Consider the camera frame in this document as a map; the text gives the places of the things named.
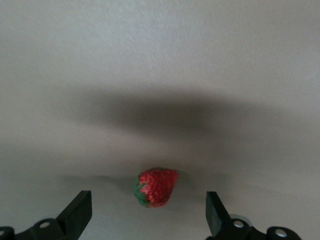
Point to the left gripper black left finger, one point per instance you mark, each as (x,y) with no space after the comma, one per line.
(75,220)

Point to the red toy strawberry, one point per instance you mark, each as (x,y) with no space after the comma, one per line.
(157,187)

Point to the table cover cloth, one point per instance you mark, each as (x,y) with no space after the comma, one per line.
(160,50)

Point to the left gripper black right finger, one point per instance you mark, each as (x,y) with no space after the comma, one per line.
(220,225)

